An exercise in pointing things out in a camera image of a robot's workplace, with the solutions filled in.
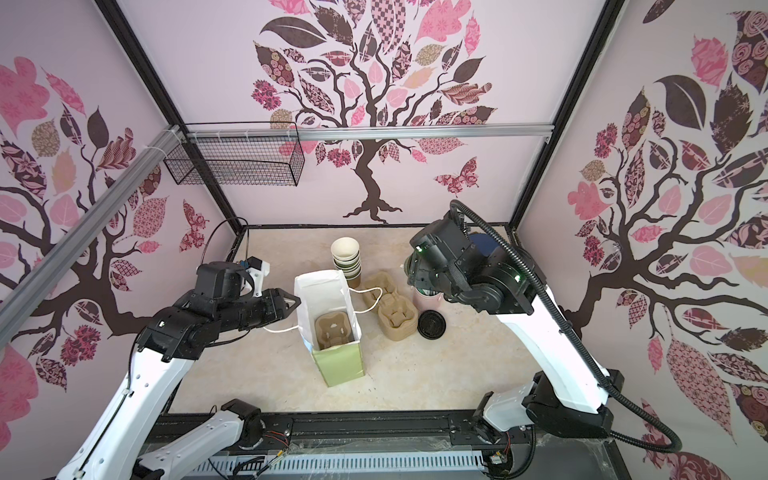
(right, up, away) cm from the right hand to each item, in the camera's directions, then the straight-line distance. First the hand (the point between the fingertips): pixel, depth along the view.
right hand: (424, 264), depth 60 cm
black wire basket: (-55, +35, +35) cm, 74 cm away
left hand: (-29, -11, +7) cm, 32 cm away
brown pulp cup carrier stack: (-5, -16, +27) cm, 32 cm away
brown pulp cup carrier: (-26, -22, +32) cm, 47 cm away
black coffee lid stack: (+6, -20, +32) cm, 38 cm away
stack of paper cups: (-20, +1, +28) cm, 34 cm away
